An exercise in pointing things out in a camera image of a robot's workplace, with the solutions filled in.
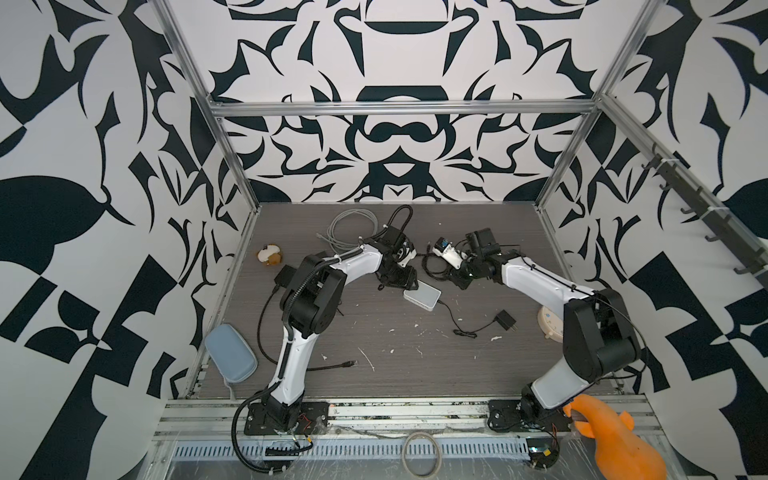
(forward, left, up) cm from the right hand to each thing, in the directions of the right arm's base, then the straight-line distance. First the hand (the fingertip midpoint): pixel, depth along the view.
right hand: (450, 267), depth 92 cm
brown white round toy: (+9, +58, -5) cm, 59 cm away
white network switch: (-5, +7, -8) cm, 12 cm away
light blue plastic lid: (-22, +63, -7) cm, 67 cm away
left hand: (-1, +11, -6) cm, 12 cm away
